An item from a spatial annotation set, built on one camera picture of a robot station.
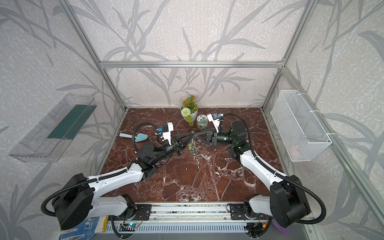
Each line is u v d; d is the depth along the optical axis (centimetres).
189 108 101
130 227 72
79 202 40
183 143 66
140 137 105
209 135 64
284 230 69
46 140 64
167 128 60
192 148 63
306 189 39
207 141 65
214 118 64
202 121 102
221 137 64
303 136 62
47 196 39
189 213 75
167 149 63
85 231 68
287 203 41
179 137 64
